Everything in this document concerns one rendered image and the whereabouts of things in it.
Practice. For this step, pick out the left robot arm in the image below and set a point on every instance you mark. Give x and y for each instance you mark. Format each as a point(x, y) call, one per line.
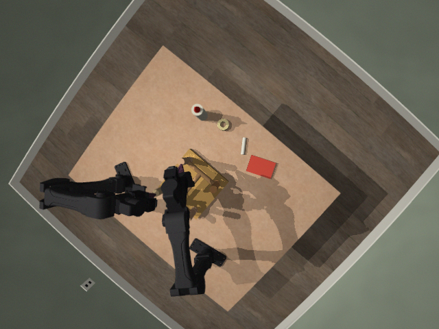
point(72, 195)

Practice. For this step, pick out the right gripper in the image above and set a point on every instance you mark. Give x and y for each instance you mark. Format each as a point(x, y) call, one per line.
point(187, 174)

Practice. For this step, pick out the red flat block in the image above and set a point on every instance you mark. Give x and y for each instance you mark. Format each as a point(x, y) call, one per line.
point(261, 166)

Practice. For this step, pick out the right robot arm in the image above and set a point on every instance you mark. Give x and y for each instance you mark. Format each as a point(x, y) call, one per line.
point(177, 227)

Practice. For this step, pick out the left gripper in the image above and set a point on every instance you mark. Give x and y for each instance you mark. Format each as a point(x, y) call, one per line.
point(142, 188)

